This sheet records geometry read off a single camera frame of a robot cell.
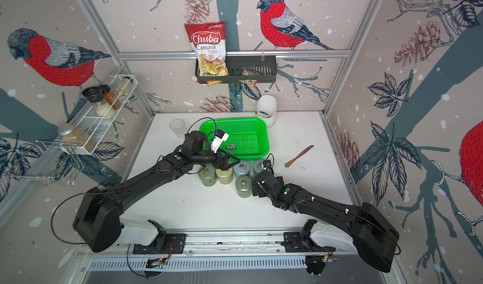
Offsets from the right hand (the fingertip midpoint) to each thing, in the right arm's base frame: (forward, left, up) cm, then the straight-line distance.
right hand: (261, 181), depth 85 cm
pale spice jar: (+31, +65, +30) cm, 78 cm away
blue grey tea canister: (+4, +9, +4) cm, 11 cm away
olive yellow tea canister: (+1, +17, +2) cm, 17 cm away
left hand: (+4, +11, +16) cm, 19 cm away
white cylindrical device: (+42, -3, +7) cm, 43 cm away
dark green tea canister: (0, +24, +4) cm, 25 cm away
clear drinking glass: (+34, +50, -1) cm, 60 cm away
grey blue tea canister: (+6, +2, +3) cm, 7 cm away
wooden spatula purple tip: (+22, -25, -6) cm, 34 cm away
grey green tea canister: (-4, +8, +3) cm, 10 cm away
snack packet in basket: (+44, +9, +30) cm, 53 cm away
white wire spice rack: (+10, +71, +27) cm, 76 cm away
